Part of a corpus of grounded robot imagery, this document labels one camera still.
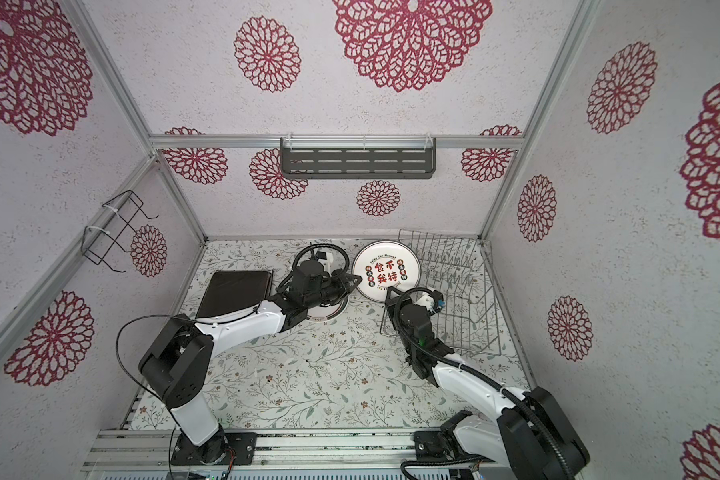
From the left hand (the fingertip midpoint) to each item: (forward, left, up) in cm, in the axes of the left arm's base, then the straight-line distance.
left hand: (363, 281), depth 84 cm
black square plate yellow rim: (+9, +44, -17) cm, 48 cm away
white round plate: (+5, -5, +2) cm, 7 cm away
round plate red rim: (0, +12, -18) cm, 21 cm away
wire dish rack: (+18, -35, -18) cm, 44 cm away
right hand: (-3, -6, +2) cm, 7 cm away
